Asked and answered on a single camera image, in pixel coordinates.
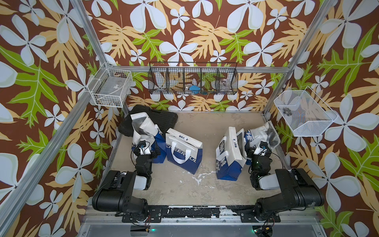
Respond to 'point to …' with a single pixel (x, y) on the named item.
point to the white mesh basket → (305, 112)
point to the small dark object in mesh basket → (287, 111)
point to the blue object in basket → (194, 89)
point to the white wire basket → (110, 87)
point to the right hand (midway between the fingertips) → (255, 142)
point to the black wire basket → (193, 78)
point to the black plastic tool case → (165, 120)
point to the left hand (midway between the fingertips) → (148, 141)
